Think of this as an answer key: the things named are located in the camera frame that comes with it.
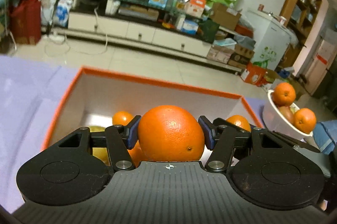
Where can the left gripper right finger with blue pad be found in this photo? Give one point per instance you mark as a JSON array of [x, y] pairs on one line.
[[221, 139]]

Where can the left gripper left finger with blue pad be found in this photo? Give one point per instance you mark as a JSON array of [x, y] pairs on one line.
[[122, 145]]

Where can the small orange kumquat bottom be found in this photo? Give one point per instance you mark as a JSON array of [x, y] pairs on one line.
[[239, 121]]

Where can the large orange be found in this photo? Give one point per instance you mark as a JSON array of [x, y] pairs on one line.
[[170, 133]]

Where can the yellow pear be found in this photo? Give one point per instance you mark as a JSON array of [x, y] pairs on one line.
[[100, 151]]

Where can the small mandarin far left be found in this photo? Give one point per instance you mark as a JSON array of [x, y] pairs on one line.
[[122, 118]]

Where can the orange cardboard box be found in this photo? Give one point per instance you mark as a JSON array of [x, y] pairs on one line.
[[100, 92]]

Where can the white colander basket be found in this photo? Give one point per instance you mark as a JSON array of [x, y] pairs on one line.
[[275, 121]]

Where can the red apple in basket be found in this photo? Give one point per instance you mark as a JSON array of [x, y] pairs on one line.
[[287, 113]]

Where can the orange in basket rear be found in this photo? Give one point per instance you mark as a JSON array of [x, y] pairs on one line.
[[284, 94]]

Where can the orange in basket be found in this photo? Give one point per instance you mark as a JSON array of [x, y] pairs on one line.
[[284, 94], [305, 120]]

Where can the white tv cabinet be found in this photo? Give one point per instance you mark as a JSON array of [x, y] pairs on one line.
[[142, 36]]

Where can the orange in basket front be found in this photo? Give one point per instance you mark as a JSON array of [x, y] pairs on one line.
[[305, 120]]

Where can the purple floral tablecloth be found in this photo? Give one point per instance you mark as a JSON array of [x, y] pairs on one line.
[[30, 94]]

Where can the brown cardboard box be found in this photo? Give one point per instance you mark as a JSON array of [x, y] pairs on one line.
[[225, 16]]

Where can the white small freezer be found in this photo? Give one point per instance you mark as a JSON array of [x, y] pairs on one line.
[[271, 37]]

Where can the orange white carton box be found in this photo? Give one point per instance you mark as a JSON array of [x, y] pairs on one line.
[[195, 8]]

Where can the wooden shelf unit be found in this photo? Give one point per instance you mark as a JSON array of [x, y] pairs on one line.
[[300, 16]]

